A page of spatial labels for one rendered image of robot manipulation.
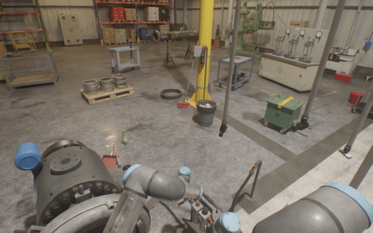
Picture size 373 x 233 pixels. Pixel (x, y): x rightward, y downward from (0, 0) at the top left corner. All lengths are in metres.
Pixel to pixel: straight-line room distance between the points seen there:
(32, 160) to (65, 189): 0.38
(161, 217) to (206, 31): 3.40
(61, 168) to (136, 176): 0.85
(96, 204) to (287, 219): 1.00
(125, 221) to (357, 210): 0.75
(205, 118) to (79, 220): 2.86
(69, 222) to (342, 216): 1.13
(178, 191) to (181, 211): 1.43
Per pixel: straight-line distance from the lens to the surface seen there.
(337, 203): 0.52
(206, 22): 4.19
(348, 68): 9.64
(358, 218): 0.55
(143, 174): 0.89
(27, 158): 1.77
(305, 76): 6.26
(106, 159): 3.11
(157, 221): 2.27
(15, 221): 2.83
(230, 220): 1.00
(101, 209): 1.24
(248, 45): 11.73
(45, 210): 1.62
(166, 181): 0.86
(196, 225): 2.22
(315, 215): 0.48
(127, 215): 0.89
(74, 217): 1.24
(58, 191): 1.56
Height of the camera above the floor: 1.89
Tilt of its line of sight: 28 degrees down
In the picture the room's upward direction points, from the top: 1 degrees clockwise
